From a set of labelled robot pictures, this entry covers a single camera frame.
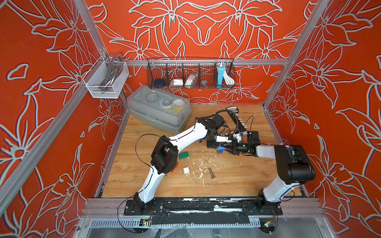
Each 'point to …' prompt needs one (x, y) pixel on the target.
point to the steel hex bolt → (213, 176)
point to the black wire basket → (190, 73)
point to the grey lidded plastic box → (162, 110)
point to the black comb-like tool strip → (238, 124)
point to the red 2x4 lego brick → (175, 166)
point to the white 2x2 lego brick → (186, 170)
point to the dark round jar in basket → (159, 83)
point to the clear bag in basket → (190, 81)
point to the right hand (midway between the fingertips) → (221, 146)
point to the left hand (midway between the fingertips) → (216, 141)
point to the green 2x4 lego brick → (184, 155)
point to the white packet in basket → (176, 82)
